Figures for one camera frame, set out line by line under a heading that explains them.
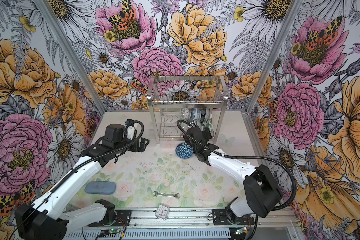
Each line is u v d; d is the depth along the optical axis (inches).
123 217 29.8
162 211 29.5
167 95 45.2
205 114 41.2
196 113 41.3
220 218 28.8
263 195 16.5
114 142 23.0
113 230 28.1
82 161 19.7
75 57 35.5
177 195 32.0
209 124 38.1
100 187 31.7
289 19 29.6
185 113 41.3
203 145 22.2
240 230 28.2
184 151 38.2
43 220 14.6
